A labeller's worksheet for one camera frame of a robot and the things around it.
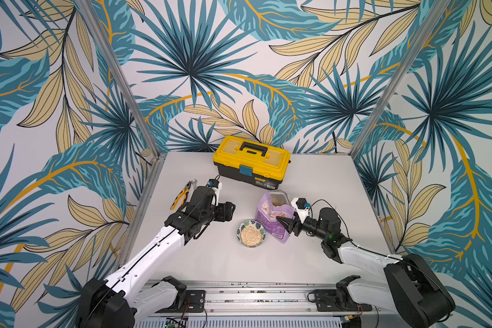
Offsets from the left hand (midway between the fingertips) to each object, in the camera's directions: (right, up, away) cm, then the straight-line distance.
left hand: (226, 208), depth 79 cm
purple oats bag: (+18, +1, +3) cm, 18 cm away
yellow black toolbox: (+14, +18, +14) cm, 27 cm away
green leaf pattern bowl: (+11, -8, +9) cm, 16 cm away
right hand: (+18, -4, +1) cm, 19 cm away
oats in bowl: (+10, -13, +6) cm, 17 cm away
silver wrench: (-20, +9, +28) cm, 35 cm away
